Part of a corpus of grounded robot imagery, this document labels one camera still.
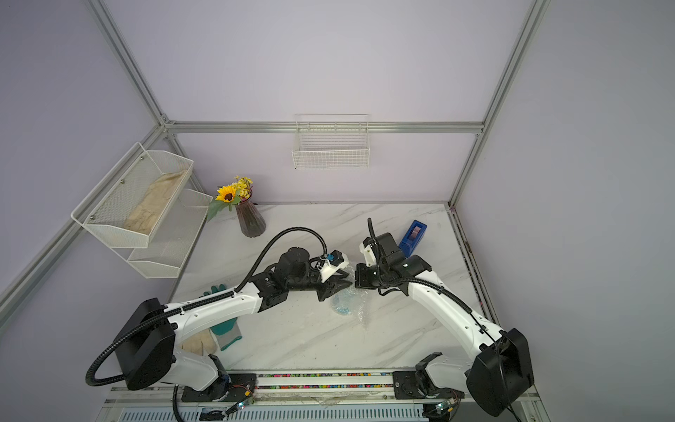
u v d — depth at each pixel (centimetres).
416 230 102
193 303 48
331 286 69
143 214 76
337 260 65
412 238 102
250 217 101
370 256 73
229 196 91
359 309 84
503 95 84
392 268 58
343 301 79
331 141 96
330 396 73
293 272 62
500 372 39
